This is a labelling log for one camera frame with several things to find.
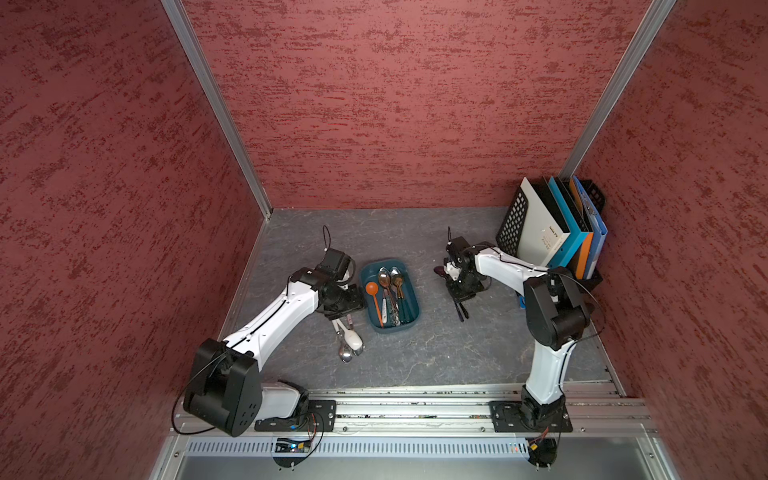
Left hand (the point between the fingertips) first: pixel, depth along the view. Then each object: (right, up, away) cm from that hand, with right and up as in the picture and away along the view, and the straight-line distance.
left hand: (357, 313), depth 82 cm
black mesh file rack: (+51, +25, +20) cm, 60 cm away
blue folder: (+66, +23, -5) cm, 70 cm away
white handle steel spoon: (+7, +8, +15) cm, 18 cm away
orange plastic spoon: (+3, +5, +15) cm, 16 cm away
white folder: (+52, +23, -1) cm, 57 cm away
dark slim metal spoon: (+31, -2, +11) cm, 33 cm away
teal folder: (+58, +23, -6) cm, 63 cm away
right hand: (+32, +1, +12) cm, 34 cm away
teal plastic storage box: (+3, +9, +15) cm, 18 cm away
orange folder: (+64, +20, -3) cm, 67 cm away
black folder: (+55, +37, +4) cm, 66 cm away
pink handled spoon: (0, -12, +3) cm, 13 cm away
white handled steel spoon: (-4, -12, +3) cm, 13 cm away
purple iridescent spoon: (+27, +11, +12) cm, 31 cm away
